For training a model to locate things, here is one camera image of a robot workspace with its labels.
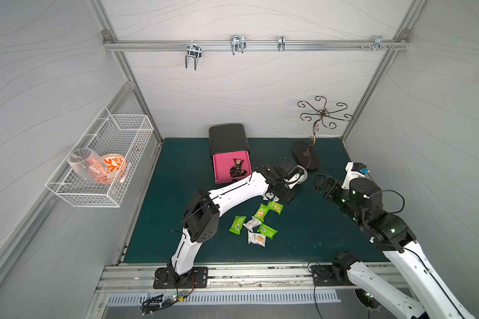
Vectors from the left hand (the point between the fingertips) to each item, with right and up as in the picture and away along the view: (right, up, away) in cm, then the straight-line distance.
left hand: (292, 197), depth 81 cm
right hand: (+9, +9, -13) cm, 18 cm away
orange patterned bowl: (-64, +13, -14) cm, 67 cm away
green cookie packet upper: (-6, -6, +11) cm, 14 cm away
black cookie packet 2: (-23, +15, +11) cm, 29 cm away
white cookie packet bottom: (-14, -18, +1) cm, 23 cm away
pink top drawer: (-30, +14, +11) cm, 35 cm away
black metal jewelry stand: (+17, +15, +30) cm, 37 cm away
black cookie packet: (-23, +10, +9) cm, 27 cm away
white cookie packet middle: (-16, -12, +5) cm, 21 cm away
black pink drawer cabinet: (-28, +23, +18) cm, 40 cm away
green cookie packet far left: (-23, -12, +3) cm, 26 cm away
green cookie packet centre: (-12, -9, +9) cm, 17 cm away
